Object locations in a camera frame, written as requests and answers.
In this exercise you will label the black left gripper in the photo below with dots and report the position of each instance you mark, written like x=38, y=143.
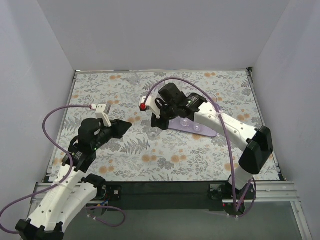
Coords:
x=114, y=128

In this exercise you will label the clear faceted tumbler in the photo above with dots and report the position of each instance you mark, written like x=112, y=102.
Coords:
x=185, y=122

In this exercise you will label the small clear shot glass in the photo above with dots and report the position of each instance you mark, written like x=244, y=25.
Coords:
x=197, y=128

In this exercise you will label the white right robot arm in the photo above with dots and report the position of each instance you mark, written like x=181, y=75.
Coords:
x=255, y=143

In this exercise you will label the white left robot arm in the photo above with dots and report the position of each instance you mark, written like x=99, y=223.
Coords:
x=73, y=188

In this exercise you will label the lavender plastic tray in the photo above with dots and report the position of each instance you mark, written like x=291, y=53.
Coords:
x=188, y=126

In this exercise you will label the floral patterned table mat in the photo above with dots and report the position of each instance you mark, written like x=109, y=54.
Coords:
x=174, y=155

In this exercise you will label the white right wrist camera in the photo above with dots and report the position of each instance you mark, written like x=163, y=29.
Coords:
x=149, y=104

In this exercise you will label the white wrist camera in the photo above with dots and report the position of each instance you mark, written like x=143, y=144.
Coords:
x=149, y=104
x=102, y=111

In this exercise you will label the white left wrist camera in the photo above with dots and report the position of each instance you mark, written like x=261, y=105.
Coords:
x=102, y=111

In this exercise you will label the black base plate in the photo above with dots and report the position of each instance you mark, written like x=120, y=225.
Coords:
x=170, y=195

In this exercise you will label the aluminium frame rail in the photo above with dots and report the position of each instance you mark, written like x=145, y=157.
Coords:
x=266, y=191

